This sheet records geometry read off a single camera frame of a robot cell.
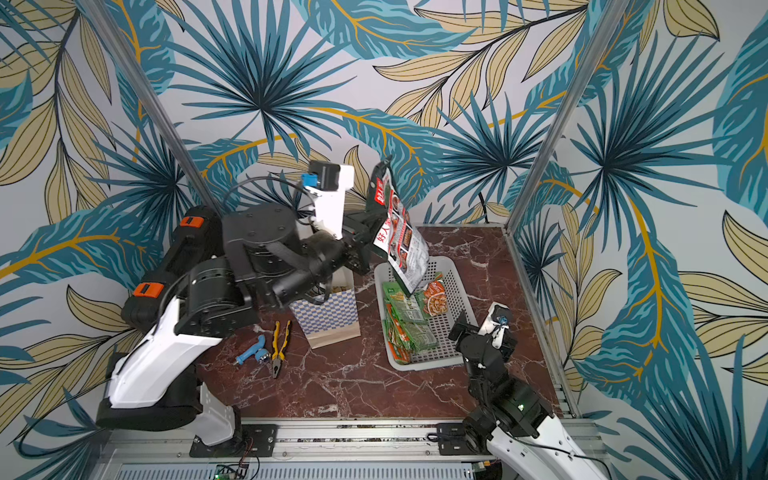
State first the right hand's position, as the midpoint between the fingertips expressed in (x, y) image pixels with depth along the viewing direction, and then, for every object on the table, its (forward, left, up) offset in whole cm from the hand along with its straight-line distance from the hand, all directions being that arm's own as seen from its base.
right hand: (479, 320), depth 72 cm
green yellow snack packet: (+17, +6, -19) cm, 26 cm away
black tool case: (+21, +71, +8) cm, 74 cm away
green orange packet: (+10, +15, -15) cm, 23 cm away
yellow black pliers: (+1, +53, -19) cm, 57 cm away
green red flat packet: (0, +19, -12) cm, 23 cm away
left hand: (-1, +23, +34) cm, 41 cm away
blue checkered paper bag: (+4, +36, -6) cm, 37 cm away
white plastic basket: (0, +5, -21) cm, 21 cm away
